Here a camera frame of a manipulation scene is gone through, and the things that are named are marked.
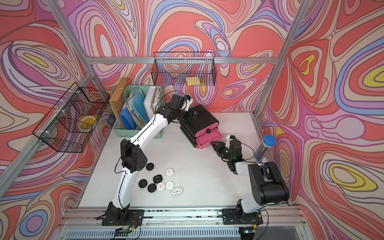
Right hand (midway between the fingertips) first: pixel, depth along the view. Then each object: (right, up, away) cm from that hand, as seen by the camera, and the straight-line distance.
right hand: (211, 146), depth 92 cm
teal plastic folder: (-46, +26, +1) cm, 53 cm away
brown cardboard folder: (-54, +27, -10) cm, 61 cm away
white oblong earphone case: (-21, -22, -11) cm, 32 cm away
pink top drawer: (-3, +10, -1) cm, 11 cm away
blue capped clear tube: (+29, +4, -13) cm, 32 cm away
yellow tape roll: (-63, +14, -21) cm, 68 cm away
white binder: (-38, +28, -1) cm, 47 cm away
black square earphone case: (-32, -18, -7) cm, 37 cm away
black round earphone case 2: (-35, -21, -10) cm, 42 cm away
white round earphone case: (-25, -14, -4) cm, 29 cm away
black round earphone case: (-40, -20, -8) cm, 46 cm away
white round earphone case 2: (-30, -21, -9) cm, 37 cm away
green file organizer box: (-52, +28, -1) cm, 59 cm away
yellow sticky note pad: (-12, +41, -1) cm, 43 cm away
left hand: (-10, +19, -1) cm, 22 cm away
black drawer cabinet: (-8, +18, -5) cm, 20 cm away
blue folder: (-53, +17, +2) cm, 56 cm away
